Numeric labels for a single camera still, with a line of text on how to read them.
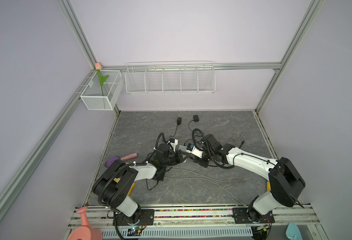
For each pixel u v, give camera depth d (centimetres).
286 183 44
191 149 75
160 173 69
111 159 95
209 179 85
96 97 78
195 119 116
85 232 61
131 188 49
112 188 46
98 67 89
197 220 74
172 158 77
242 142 102
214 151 66
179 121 111
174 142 83
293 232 70
